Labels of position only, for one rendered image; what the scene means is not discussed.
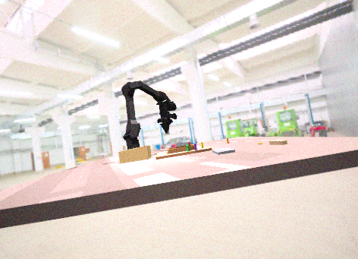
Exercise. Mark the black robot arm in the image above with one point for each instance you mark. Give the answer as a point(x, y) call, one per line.
point(133, 127)

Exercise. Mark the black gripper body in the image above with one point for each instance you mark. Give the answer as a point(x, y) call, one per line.
point(164, 115)

